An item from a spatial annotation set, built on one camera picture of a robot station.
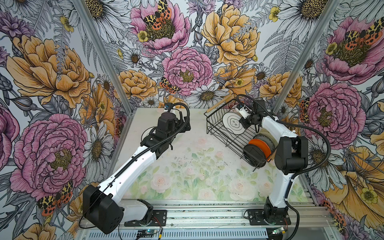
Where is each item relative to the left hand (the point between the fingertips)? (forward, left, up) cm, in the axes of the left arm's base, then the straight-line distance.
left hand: (180, 122), depth 78 cm
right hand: (+12, -38, -15) cm, 43 cm away
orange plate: (-5, -47, -16) cm, 50 cm away
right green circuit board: (-44, -46, -28) cm, 69 cm away
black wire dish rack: (+18, -22, -27) cm, 39 cm away
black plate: (-12, -39, -13) cm, 43 cm away
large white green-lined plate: (+18, -32, -19) cm, 42 cm away
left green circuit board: (-43, +15, -28) cm, 54 cm away
